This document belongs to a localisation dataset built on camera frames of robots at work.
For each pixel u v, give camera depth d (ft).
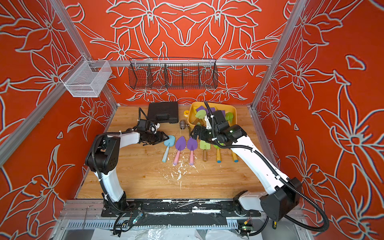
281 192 1.23
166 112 3.63
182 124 3.42
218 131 1.80
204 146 3.13
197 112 3.71
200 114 3.64
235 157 1.64
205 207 2.44
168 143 3.20
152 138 2.82
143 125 2.68
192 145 3.18
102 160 1.67
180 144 3.21
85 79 2.99
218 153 3.00
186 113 3.64
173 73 3.23
